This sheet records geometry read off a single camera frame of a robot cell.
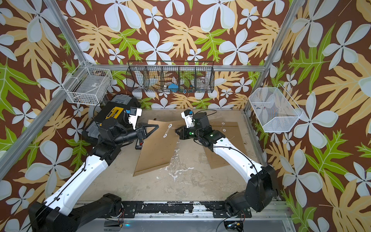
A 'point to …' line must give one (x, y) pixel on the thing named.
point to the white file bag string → (169, 125)
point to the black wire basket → (170, 76)
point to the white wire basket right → (275, 110)
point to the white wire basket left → (88, 85)
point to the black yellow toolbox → (116, 109)
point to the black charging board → (139, 145)
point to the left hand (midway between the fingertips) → (158, 125)
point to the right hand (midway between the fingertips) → (174, 130)
